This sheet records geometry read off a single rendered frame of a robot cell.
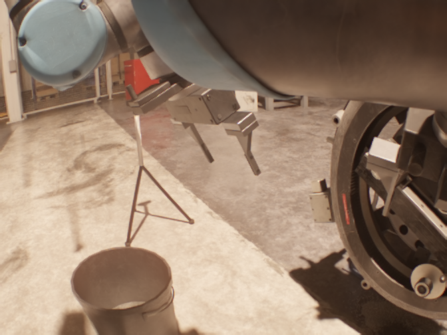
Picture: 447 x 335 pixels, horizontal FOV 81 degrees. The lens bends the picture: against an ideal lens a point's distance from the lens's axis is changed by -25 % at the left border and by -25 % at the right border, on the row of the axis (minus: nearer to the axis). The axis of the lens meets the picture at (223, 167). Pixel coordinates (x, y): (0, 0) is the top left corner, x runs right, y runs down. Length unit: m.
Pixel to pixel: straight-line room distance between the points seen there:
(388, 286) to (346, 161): 0.40
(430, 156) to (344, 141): 0.64
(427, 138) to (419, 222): 0.56
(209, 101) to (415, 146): 0.28
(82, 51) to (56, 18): 0.04
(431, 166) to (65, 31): 0.36
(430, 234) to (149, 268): 0.84
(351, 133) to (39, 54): 0.79
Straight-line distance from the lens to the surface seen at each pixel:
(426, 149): 0.31
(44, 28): 0.31
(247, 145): 0.48
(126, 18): 0.46
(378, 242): 1.04
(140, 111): 0.47
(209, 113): 0.46
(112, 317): 0.88
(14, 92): 7.55
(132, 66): 5.70
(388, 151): 0.35
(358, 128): 0.90
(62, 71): 0.31
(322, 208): 1.10
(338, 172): 0.97
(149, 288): 1.15
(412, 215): 0.86
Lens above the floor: 0.95
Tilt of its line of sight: 21 degrees down
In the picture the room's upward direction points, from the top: 3 degrees counter-clockwise
